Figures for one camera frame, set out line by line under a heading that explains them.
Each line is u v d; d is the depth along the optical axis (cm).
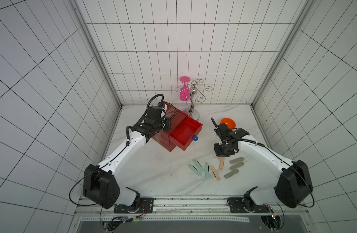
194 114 110
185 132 89
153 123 60
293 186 41
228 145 60
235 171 86
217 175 83
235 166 88
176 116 86
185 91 101
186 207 74
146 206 72
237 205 72
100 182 40
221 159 89
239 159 87
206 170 85
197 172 85
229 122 104
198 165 87
